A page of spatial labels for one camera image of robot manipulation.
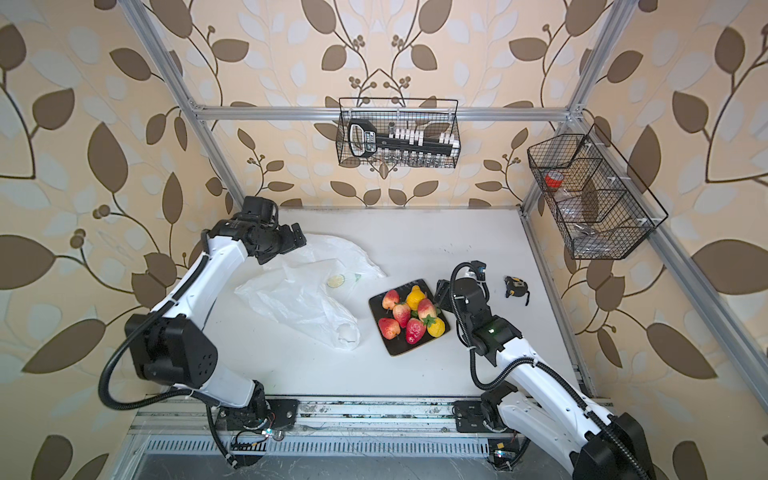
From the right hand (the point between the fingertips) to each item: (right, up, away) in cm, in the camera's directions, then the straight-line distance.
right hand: (448, 286), depth 82 cm
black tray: (-13, -18, +4) cm, 22 cm away
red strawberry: (-6, -6, +1) cm, 9 cm away
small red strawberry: (-13, -8, +4) cm, 16 cm away
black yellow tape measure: (+24, -2, +13) cm, 27 cm away
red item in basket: (+32, +30, +6) cm, 45 cm away
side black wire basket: (+37, +23, -4) cm, 44 cm away
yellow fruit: (-9, -4, +7) cm, 12 cm away
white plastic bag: (-38, -1, +2) cm, 38 cm away
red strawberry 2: (-9, -13, +2) cm, 16 cm away
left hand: (-46, +13, +2) cm, 48 cm away
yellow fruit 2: (-3, -12, +1) cm, 12 cm away
